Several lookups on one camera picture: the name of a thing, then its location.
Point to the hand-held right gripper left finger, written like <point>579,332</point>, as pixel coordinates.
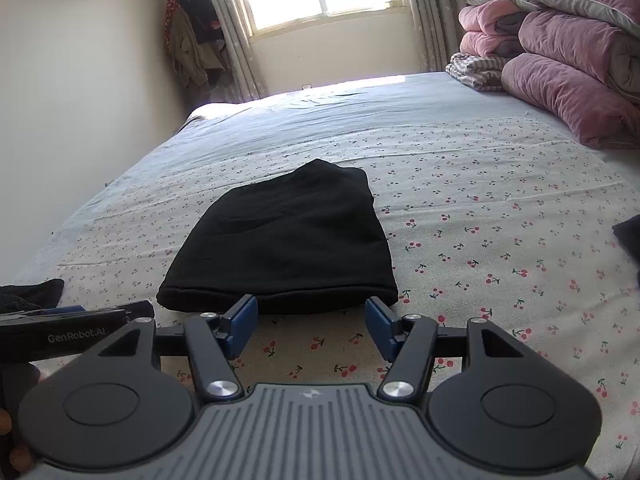
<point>242,325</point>

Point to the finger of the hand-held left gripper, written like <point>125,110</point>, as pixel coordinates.
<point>140,309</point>

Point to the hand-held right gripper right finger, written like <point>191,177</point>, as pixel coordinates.
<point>377,325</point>

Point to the black pants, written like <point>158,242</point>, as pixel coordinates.
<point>290,240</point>

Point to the person's left hand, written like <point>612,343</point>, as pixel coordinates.
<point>4,420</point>

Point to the bed with cherry print sheet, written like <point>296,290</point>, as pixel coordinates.
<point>475,185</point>

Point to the light blue bed sheet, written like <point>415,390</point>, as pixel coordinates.
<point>350,105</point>

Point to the khaki hanging jacket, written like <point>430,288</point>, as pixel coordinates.
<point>185,45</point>

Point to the striped folded blanket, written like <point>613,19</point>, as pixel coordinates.
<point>475,70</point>

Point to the grey patterned curtain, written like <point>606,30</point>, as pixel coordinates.
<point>435,20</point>
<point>235,50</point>

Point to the dark hanging jacket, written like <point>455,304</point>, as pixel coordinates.
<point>202,15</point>

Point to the mauve folded quilt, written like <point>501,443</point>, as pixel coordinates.
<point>575,75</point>

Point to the light pink quilt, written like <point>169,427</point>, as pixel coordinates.
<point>480,20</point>

